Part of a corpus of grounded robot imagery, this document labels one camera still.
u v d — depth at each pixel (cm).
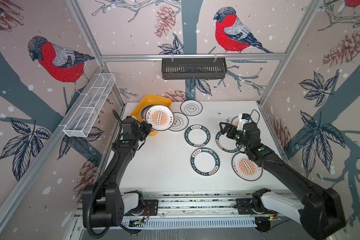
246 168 86
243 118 71
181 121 110
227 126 71
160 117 90
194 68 105
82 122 71
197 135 101
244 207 73
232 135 72
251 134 59
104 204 40
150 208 73
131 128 63
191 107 118
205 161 90
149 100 120
